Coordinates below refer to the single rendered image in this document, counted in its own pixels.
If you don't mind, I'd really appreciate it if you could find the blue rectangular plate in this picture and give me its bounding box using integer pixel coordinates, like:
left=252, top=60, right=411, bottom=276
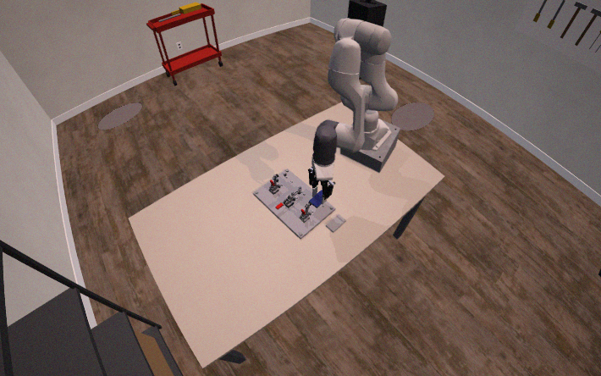
left=309, top=190, right=323, bottom=208

